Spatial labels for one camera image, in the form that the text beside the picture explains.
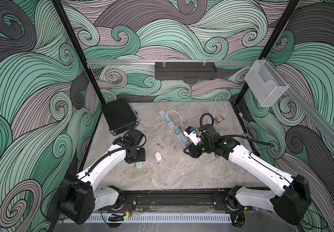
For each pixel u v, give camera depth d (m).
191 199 0.75
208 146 0.57
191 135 0.69
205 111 1.14
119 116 1.04
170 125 1.03
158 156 0.87
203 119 0.61
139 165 0.84
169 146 0.95
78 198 0.39
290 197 0.37
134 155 0.68
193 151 0.66
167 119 1.01
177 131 0.94
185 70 1.00
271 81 0.79
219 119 1.08
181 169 0.86
